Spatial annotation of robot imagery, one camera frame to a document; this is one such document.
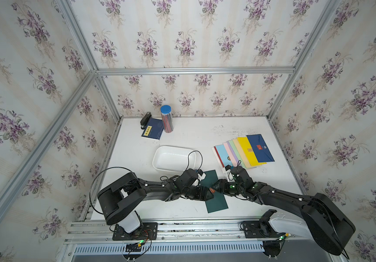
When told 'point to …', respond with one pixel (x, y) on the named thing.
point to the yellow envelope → (249, 152)
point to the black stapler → (145, 119)
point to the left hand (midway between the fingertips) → (210, 200)
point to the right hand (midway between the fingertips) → (215, 188)
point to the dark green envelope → (218, 202)
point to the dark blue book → (154, 129)
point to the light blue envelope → (224, 155)
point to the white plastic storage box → (174, 159)
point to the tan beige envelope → (242, 153)
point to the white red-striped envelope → (215, 148)
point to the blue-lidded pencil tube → (166, 112)
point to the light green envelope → (241, 164)
